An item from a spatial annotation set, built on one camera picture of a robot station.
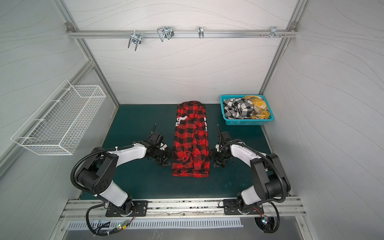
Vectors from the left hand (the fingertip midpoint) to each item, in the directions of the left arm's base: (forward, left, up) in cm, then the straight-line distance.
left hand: (177, 158), depth 88 cm
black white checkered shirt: (+37, -41, +5) cm, 56 cm away
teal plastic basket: (+26, -44, +4) cm, 51 cm away
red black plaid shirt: (+4, -8, 0) cm, 9 cm away
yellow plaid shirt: (+33, -56, +8) cm, 65 cm away
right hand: (0, -20, 0) cm, 20 cm away
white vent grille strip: (-32, +11, -3) cm, 34 cm away
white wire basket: (+1, +53, +29) cm, 60 cm away
